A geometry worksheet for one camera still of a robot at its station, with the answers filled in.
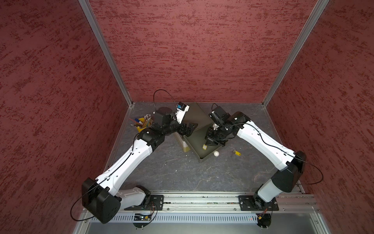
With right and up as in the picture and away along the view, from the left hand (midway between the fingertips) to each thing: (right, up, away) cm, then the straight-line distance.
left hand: (189, 123), depth 73 cm
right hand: (+8, -12, -1) cm, 14 cm away
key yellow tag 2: (+8, -13, +2) cm, 15 cm away
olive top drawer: (+3, -11, +6) cm, 13 cm away
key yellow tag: (+32, -21, +19) cm, 42 cm away
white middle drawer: (-3, -13, +11) cm, 17 cm away
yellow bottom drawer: (-2, -17, +15) cm, 23 cm away
